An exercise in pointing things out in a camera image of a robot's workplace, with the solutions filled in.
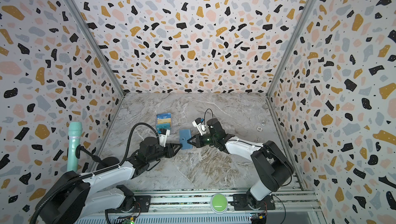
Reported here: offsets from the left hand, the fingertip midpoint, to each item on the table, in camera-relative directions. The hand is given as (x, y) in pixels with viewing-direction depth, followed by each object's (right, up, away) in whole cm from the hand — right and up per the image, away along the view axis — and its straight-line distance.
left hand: (184, 145), depth 82 cm
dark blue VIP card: (-16, +15, +18) cm, 28 cm away
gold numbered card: (-15, +12, +18) cm, 26 cm away
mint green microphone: (-40, +9, -21) cm, 46 cm away
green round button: (+18, -25, -9) cm, 33 cm away
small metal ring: (+47, +7, +21) cm, 52 cm away
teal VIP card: (-13, +9, +15) cm, 22 cm away
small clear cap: (+50, +10, +21) cm, 55 cm away
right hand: (+4, +2, 0) cm, 4 cm away
